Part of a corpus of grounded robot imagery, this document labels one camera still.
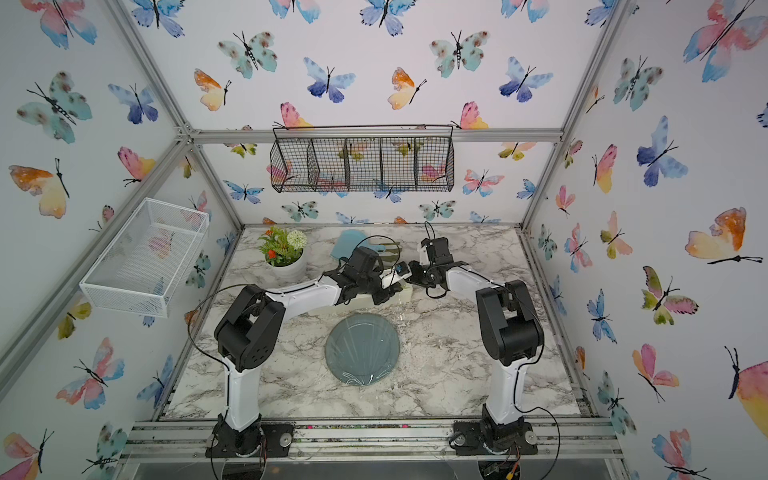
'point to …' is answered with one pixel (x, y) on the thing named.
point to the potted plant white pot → (290, 274)
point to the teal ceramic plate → (362, 349)
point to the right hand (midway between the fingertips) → (410, 273)
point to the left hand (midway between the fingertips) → (400, 281)
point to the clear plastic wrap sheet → (362, 349)
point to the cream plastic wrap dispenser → (399, 273)
